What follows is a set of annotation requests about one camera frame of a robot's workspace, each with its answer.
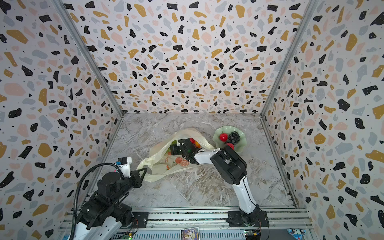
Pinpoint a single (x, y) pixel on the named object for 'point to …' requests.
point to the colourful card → (190, 234)
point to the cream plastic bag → (159, 161)
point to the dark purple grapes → (234, 137)
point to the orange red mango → (194, 142)
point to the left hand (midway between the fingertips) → (149, 169)
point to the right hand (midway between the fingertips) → (169, 147)
